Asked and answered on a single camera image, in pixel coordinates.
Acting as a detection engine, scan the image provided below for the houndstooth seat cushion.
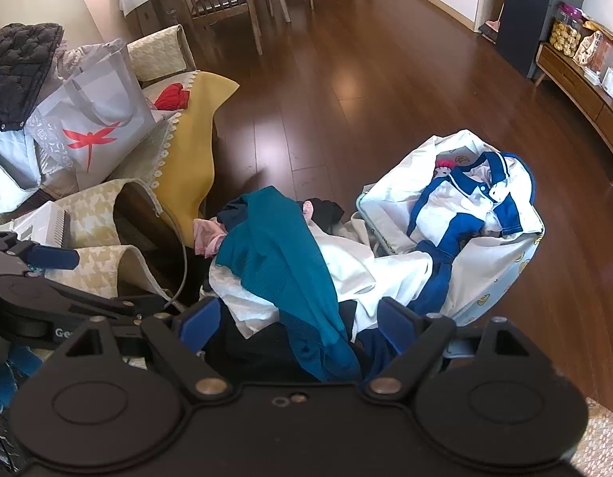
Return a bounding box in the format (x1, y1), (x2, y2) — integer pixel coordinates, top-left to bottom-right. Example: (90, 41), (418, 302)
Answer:
(42, 244), (182, 310)
(50, 179), (164, 250)

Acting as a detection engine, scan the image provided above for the teal sweater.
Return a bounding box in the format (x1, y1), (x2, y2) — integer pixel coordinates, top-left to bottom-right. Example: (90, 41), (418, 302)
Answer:
(214, 186), (363, 383)

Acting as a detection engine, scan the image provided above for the pink broom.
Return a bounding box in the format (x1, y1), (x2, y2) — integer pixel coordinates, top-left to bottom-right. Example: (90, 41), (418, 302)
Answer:
(478, 18), (504, 43)

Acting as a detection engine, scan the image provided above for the plastic jar with pink lid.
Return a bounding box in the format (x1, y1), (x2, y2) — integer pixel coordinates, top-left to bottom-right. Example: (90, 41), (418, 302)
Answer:
(549, 2), (586, 59)

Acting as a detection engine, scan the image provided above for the white tote bag red dragonfly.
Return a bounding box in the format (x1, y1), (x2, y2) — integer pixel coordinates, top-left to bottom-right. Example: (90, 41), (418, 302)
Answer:
(31, 42), (156, 188)

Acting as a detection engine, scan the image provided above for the black quilted jacket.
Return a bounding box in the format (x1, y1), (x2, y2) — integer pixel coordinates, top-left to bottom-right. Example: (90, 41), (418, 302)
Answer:
(0, 22), (65, 131)

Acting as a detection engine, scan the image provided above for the banana print laundry basket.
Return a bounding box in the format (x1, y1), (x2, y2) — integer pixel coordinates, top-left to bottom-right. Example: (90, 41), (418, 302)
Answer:
(353, 129), (548, 330)

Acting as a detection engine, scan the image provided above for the black garment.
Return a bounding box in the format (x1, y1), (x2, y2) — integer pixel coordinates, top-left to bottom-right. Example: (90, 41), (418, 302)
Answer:
(297, 198), (345, 235)

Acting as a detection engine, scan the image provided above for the silver patterned gift bag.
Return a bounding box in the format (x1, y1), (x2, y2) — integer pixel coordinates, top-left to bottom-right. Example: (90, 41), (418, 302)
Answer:
(25, 42), (123, 180)

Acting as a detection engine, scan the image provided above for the wooden sideboard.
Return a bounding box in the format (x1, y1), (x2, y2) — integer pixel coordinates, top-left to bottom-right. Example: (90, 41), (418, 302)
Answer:
(532, 42), (613, 188)

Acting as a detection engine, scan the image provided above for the black cabinet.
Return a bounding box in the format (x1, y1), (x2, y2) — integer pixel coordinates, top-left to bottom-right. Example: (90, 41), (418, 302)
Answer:
(495, 0), (588, 80)

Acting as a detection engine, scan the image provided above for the red cloth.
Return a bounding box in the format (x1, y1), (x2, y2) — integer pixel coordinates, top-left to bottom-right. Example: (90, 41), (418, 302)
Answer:
(153, 83), (191, 111)

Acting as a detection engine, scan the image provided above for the pale blue bag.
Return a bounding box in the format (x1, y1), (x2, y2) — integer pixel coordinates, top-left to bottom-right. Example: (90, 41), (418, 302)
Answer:
(0, 118), (42, 215)

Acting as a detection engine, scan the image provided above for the pink striped cloth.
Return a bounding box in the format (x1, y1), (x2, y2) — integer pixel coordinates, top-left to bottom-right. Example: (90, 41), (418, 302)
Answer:
(194, 217), (229, 259)

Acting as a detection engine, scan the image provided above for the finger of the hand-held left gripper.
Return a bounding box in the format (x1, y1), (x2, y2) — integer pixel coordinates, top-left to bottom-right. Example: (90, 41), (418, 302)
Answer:
(0, 231), (81, 271)
(0, 274), (177, 317)

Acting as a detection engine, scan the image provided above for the blue white polo shirt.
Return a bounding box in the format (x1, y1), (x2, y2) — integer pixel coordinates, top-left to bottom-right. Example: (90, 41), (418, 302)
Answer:
(406, 151), (536, 259)

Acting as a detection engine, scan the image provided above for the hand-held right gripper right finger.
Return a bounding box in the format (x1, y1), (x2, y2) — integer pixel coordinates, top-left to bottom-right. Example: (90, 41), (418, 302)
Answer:
(363, 297), (536, 401)

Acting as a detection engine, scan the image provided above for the dark navy garment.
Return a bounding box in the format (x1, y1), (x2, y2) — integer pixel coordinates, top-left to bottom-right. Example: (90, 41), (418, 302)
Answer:
(203, 298), (403, 384)

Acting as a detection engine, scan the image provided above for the white garment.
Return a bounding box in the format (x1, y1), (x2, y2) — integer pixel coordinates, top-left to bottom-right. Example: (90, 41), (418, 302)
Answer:
(207, 219), (434, 345)

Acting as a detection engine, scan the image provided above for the yellow blanket with lace trim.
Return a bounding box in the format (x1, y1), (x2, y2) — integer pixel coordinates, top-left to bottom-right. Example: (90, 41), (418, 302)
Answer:
(154, 72), (241, 249)

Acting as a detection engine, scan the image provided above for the snack bag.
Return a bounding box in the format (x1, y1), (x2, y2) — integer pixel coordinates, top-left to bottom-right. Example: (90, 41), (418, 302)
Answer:
(572, 20), (613, 68)

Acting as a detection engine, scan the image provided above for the cream patterned cushion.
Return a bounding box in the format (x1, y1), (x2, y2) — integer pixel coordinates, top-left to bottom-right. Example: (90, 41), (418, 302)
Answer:
(126, 24), (198, 83)

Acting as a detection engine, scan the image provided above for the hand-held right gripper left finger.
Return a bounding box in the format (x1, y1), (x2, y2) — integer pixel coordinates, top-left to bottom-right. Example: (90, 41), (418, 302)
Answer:
(63, 297), (233, 401)

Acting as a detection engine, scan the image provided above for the grey cable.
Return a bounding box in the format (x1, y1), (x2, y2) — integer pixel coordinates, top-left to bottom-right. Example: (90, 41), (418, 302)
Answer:
(122, 181), (189, 310)

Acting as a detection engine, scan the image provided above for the white appliance with black vents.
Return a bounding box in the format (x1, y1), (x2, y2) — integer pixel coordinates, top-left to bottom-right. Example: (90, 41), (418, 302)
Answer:
(7, 201), (72, 250)

